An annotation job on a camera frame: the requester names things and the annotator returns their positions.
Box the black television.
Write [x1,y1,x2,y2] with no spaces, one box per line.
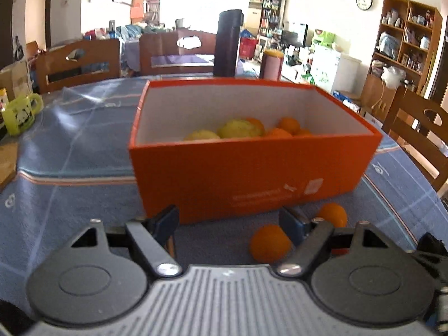
[282,22,309,48]

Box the small yellow lemon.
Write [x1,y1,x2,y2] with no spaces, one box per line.
[184,130,221,141]

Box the red can with yellow lid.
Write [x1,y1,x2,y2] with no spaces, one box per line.
[259,50,284,81]

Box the white plastic bag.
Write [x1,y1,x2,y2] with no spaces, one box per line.
[381,66,407,90]

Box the red basket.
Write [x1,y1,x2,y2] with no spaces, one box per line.
[240,37,260,60]

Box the pale blue plastic bag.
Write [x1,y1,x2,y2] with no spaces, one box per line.
[379,32,400,58]

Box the wooden bookshelf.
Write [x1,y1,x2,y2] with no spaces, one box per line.
[360,0,443,120]

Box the brown paper bag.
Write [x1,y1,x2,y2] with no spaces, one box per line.
[0,59,33,99]

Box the green mug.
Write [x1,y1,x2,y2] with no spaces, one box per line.
[2,93,43,136]

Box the orange cardboard box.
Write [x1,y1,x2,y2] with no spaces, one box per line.
[128,79,384,225]

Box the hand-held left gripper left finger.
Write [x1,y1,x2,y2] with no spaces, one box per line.
[70,205,183,277]

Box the wooden chair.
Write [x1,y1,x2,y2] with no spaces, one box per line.
[36,38,121,93]
[381,86,448,193]
[139,30,218,76]

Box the narrow dark bookshelf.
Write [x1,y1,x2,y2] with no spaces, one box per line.
[261,0,286,36]

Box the wooden board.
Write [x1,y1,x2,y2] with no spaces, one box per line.
[0,142,19,190]

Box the white chest freezer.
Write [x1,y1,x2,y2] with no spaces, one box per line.
[311,45,361,93]

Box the blue patterned tablecloth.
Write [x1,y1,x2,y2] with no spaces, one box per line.
[0,75,448,323]

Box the black thermos bottle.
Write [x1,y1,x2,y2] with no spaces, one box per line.
[213,9,244,78]

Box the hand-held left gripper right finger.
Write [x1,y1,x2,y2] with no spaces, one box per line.
[276,206,396,277]

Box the green box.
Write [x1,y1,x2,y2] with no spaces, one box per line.
[312,29,336,48]

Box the large yellow lemon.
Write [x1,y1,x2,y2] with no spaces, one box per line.
[218,119,263,139]

